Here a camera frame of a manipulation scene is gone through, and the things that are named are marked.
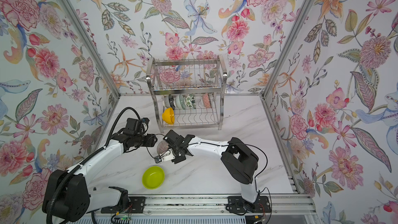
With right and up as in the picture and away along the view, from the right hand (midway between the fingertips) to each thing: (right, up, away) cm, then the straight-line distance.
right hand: (171, 151), depth 87 cm
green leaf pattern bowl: (+9, +29, +14) cm, 33 cm away
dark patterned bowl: (-3, +29, +19) cm, 34 cm away
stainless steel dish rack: (+8, +34, +17) cm, 39 cm away
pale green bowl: (+3, +28, +14) cm, 32 cm away
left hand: (-9, +7, 0) cm, 11 cm away
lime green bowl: (-9, -13, -5) cm, 16 cm away
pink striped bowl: (-6, +1, +3) cm, 7 cm away
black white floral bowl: (+21, +29, +15) cm, 39 cm away
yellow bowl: (-3, +19, +8) cm, 21 cm away
